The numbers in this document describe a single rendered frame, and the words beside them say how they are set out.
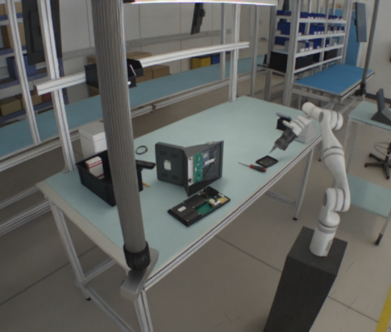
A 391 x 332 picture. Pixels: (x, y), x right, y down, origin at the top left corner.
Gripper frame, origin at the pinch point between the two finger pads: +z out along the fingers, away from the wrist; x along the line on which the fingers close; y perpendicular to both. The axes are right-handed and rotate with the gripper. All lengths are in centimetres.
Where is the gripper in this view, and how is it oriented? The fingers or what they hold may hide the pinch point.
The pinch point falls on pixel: (269, 153)
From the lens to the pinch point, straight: 174.1
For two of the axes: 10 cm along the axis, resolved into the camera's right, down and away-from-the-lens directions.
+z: -6.6, 7.4, 1.4
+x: -3.6, -4.7, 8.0
